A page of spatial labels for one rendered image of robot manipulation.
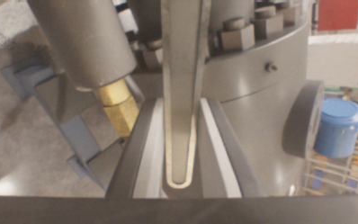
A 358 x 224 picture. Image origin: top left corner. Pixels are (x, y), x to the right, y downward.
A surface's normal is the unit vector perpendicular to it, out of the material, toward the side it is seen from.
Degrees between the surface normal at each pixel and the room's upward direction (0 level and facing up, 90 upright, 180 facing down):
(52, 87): 0
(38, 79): 0
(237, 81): 42
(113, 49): 0
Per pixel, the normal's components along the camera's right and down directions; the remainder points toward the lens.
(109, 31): 0.83, 0.08
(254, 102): 0.22, 0.46
